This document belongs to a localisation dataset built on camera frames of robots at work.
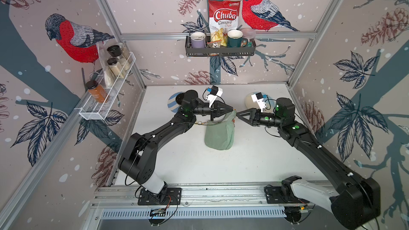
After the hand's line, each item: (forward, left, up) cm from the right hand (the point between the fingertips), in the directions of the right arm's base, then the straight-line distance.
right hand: (238, 115), depth 70 cm
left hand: (+2, +2, +3) cm, 4 cm away
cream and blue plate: (+4, -13, +6) cm, 15 cm away
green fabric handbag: (-2, +8, -15) cm, 17 cm away
